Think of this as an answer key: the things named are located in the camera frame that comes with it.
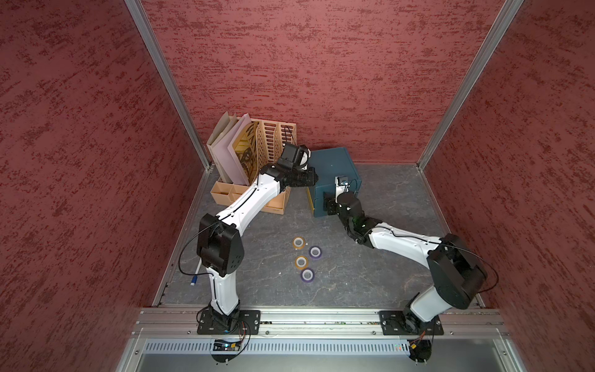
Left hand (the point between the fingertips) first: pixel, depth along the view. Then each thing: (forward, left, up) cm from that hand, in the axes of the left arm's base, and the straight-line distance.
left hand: (314, 182), depth 85 cm
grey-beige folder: (+23, +38, +8) cm, 45 cm away
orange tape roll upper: (-16, +6, -22) cm, 28 cm away
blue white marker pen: (-30, +44, -20) cm, 57 cm away
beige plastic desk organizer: (+28, +19, -1) cm, 34 cm away
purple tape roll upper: (-20, -1, -22) cm, 30 cm away
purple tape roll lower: (-26, +3, -21) cm, 34 cm away
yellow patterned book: (+19, +30, 0) cm, 35 cm away
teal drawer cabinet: (+10, -6, 0) cm, 12 cm away
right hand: (-2, -7, -6) cm, 9 cm away
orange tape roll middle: (-25, +4, -22) cm, 33 cm away
